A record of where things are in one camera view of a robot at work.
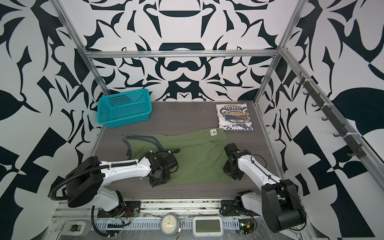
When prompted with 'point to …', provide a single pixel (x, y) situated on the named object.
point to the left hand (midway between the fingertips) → (168, 179)
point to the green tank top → (201, 156)
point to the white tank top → (234, 117)
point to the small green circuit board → (246, 226)
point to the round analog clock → (169, 224)
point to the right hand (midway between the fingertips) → (229, 172)
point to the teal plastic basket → (121, 109)
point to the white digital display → (207, 226)
